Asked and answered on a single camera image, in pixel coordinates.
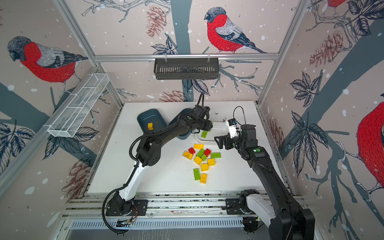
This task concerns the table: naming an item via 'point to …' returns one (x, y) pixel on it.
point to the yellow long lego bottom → (203, 178)
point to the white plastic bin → (219, 128)
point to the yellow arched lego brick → (187, 154)
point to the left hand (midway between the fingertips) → (212, 125)
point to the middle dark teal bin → (175, 119)
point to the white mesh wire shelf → (78, 105)
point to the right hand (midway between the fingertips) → (221, 136)
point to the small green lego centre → (204, 157)
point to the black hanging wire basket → (186, 68)
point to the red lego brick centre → (191, 150)
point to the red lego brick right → (207, 152)
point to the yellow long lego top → (198, 146)
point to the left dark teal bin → (151, 121)
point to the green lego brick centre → (200, 153)
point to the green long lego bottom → (196, 174)
